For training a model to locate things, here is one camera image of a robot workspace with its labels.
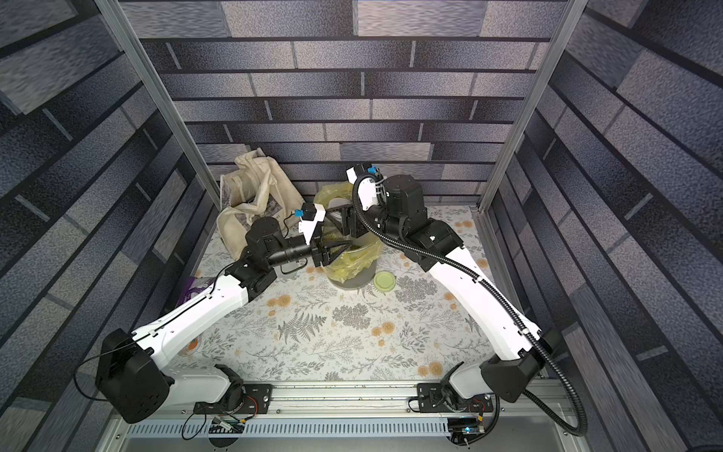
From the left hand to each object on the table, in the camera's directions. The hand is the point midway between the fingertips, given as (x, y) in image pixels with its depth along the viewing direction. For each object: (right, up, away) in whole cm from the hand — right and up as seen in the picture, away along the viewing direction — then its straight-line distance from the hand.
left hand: (345, 233), depth 67 cm
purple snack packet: (-54, -20, +25) cm, 62 cm away
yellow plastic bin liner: (+3, -6, +9) cm, 12 cm away
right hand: (-2, +6, -3) cm, 7 cm away
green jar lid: (+12, -17, +30) cm, 36 cm away
